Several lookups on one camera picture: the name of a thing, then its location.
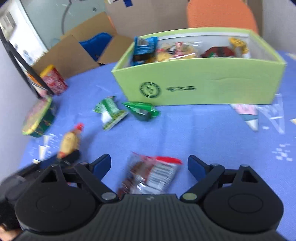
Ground yellow sausage snack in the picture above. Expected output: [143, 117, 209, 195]
[57, 123, 84, 160]

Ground orange chair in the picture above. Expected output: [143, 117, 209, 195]
[187, 0, 259, 33]

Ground clear packet yellow crackers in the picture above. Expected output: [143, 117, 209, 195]
[155, 41, 202, 62]

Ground green instant noodle bowl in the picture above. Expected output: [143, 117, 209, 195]
[22, 96, 56, 138]

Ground blue patterned tablecloth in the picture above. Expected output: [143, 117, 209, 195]
[18, 49, 296, 240]

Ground green small snack packet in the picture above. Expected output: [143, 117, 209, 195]
[122, 101, 160, 121]

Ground red can yellow lid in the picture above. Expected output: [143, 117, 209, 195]
[40, 64, 68, 96]

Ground dark dates clear packet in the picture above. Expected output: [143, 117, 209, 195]
[117, 152, 183, 199]

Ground green cardboard box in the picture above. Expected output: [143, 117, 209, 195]
[112, 28, 287, 105]

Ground red snack packet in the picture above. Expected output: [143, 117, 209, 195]
[201, 46, 235, 58]

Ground blue cushion in box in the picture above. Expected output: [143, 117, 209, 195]
[79, 33, 113, 61]

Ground blue cookie packet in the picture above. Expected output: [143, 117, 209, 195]
[130, 36, 158, 66]

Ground person's left hand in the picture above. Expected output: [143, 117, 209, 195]
[1, 202, 22, 240]

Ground yellow patterned snack packet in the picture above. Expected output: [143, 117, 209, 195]
[229, 37, 251, 59]

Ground brown paper bag blue handles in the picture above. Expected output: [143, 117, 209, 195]
[105, 0, 188, 38]

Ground brown cardboard box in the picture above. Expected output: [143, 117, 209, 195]
[33, 12, 133, 79]

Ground green white snack packet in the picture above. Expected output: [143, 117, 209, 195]
[93, 96, 128, 131]

